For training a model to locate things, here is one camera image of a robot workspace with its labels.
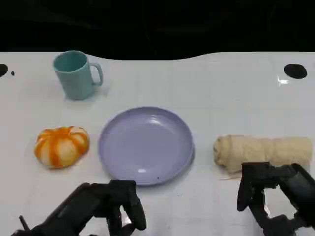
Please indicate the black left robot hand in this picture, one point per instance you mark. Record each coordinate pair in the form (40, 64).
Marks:
(81, 206)

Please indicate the lilac plate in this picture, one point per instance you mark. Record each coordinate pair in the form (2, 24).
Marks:
(145, 145)

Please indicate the beige towel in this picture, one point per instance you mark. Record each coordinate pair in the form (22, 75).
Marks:
(265, 150)

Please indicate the pale green mug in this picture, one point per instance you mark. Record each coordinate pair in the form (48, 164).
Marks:
(75, 81)

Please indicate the orange and white bread roll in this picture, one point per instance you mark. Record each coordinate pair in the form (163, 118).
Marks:
(61, 147)

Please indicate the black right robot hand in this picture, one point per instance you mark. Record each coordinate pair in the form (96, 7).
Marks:
(278, 179)

